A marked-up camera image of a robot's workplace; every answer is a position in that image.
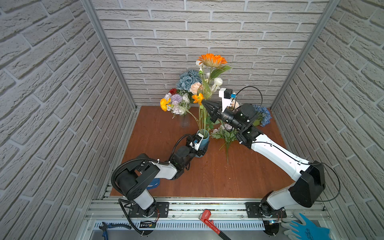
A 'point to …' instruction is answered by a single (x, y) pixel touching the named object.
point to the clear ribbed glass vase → (184, 121)
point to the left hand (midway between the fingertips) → (206, 136)
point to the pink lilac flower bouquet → (179, 103)
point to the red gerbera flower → (173, 91)
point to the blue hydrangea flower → (264, 114)
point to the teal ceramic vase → (205, 140)
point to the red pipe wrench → (204, 217)
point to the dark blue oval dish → (154, 184)
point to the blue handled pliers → (105, 227)
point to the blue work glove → (303, 230)
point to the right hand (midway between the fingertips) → (205, 100)
